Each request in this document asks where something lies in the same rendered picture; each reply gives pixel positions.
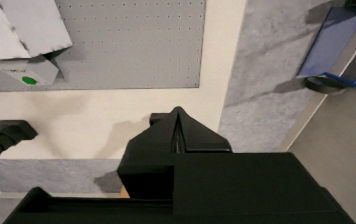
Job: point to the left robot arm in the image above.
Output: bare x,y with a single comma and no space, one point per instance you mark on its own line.
12,133

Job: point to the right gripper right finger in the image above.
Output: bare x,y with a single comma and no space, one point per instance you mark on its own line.
198,138

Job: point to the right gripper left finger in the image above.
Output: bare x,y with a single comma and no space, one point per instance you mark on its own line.
158,137

